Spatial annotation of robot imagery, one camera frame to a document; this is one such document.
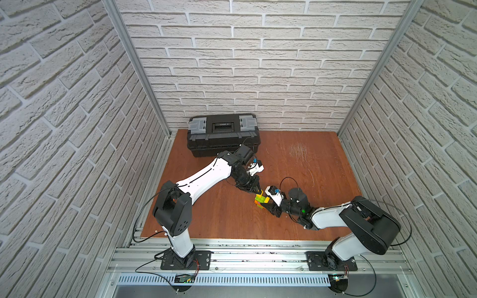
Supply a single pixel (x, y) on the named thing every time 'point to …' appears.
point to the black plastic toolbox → (210, 135)
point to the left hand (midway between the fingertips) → (262, 191)
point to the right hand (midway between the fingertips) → (266, 198)
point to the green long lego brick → (260, 199)
